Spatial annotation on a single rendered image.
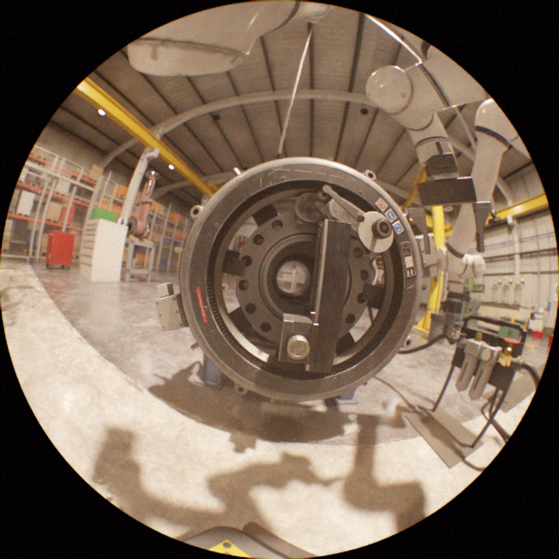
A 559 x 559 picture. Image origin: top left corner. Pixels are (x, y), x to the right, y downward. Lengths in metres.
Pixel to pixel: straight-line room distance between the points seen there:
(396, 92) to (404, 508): 0.94
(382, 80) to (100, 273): 4.12
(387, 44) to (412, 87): 8.11
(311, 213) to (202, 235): 0.30
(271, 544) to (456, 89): 0.59
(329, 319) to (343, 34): 8.12
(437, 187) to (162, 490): 0.96
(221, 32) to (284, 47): 7.95
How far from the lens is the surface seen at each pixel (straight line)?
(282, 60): 8.32
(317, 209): 0.52
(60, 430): 0.87
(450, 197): 0.43
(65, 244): 5.45
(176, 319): 0.58
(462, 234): 0.72
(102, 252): 4.03
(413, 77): 0.36
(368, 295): 0.63
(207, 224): 0.50
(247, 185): 0.51
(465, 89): 0.36
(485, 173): 0.68
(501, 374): 0.98
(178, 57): 0.23
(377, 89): 0.35
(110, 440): 0.78
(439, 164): 0.37
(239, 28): 0.23
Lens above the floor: 0.60
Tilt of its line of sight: 1 degrees down
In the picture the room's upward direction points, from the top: 9 degrees clockwise
